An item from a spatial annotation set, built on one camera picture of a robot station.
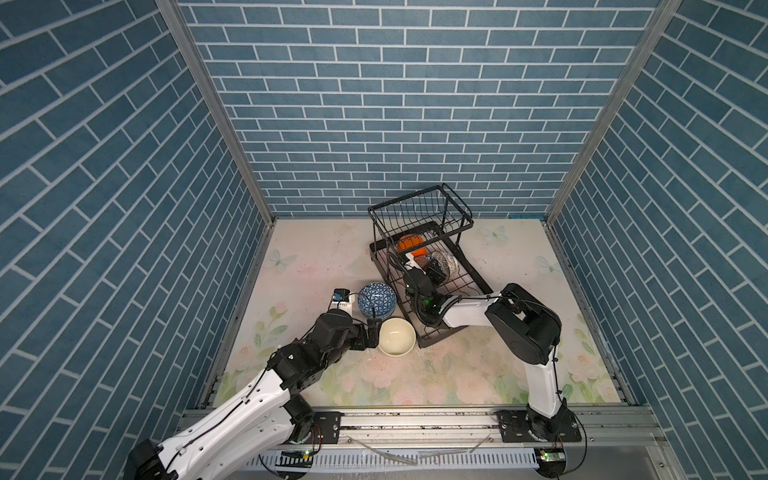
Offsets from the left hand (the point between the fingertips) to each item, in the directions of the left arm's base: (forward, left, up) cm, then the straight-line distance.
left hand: (370, 323), depth 77 cm
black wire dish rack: (+34, -22, +6) cm, 41 cm away
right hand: (+22, -20, -2) cm, 30 cm away
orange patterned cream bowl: (+2, -7, -13) cm, 15 cm away
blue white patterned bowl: (+13, -1, -9) cm, 16 cm away
